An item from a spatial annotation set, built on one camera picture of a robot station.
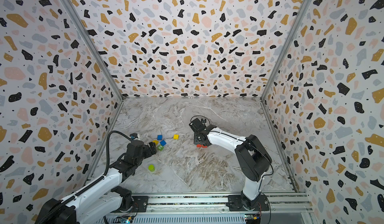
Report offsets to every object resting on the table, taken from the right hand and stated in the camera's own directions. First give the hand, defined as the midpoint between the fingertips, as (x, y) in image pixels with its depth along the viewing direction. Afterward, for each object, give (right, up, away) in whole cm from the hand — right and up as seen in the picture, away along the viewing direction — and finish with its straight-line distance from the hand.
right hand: (197, 137), depth 91 cm
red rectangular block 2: (+3, -6, +3) cm, 8 cm away
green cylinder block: (-26, -16, -8) cm, 31 cm away
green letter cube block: (-23, -7, +2) cm, 24 cm away
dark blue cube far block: (-25, -2, +7) cm, 26 cm away
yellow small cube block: (-14, -1, +7) cm, 16 cm away
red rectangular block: (+1, -6, +4) cm, 7 cm away
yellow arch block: (-27, -4, +6) cm, 28 cm away
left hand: (-28, -3, -5) cm, 29 cm away
